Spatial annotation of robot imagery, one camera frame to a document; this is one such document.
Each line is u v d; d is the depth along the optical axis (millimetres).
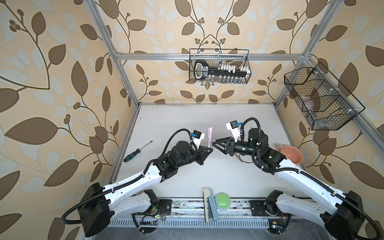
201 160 640
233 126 630
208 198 748
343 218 373
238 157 649
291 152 911
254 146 550
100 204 400
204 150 697
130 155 912
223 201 759
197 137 643
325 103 732
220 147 658
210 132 694
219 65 804
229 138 633
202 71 844
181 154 564
